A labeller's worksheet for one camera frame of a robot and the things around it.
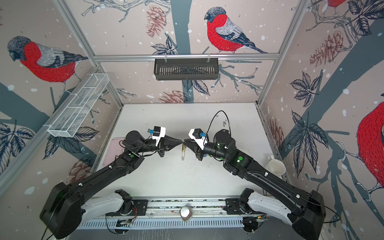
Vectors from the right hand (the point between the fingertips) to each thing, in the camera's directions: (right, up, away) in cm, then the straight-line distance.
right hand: (183, 143), depth 65 cm
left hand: (-1, 0, -2) cm, 2 cm away
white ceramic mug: (+49, -15, +13) cm, 53 cm away
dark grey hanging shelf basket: (-2, +46, +42) cm, 63 cm away
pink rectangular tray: (-48, -10, +30) cm, 57 cm away
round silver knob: (+1, -30, -2) cm, 30 cm away
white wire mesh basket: (-58, +8, +5) cm, 58 cm away
